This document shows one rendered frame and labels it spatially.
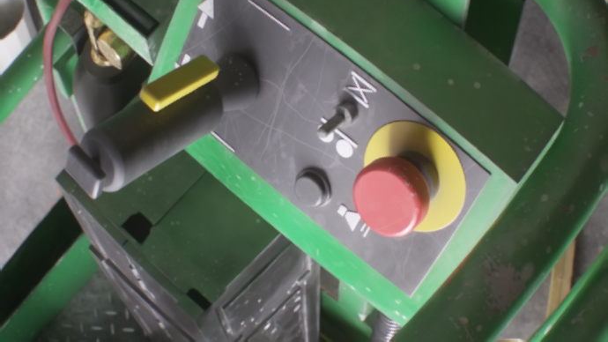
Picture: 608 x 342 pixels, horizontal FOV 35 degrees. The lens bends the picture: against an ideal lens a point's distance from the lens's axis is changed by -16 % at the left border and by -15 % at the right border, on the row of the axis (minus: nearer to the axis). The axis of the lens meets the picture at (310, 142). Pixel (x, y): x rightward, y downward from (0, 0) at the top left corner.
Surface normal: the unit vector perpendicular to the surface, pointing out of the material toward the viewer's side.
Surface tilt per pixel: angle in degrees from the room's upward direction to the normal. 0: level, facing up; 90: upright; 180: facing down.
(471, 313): 9
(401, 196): 58
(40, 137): 0
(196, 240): 0
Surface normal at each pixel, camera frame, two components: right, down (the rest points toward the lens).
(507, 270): 0.11, -0.30
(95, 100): -0.28, 0.53
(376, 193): -0.56, 0.37
